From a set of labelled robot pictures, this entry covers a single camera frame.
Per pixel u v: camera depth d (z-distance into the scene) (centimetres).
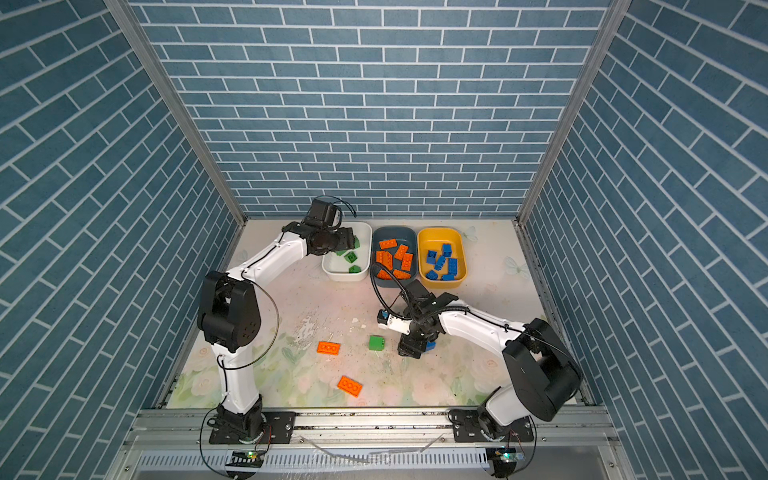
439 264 105
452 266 104
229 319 51
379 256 108
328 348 87
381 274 103
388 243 112
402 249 111
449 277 103
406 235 110
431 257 105
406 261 106
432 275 102
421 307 68
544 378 43
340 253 108
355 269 102
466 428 74
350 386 80
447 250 108
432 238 113
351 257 106
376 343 89
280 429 73
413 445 72
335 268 105
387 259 105
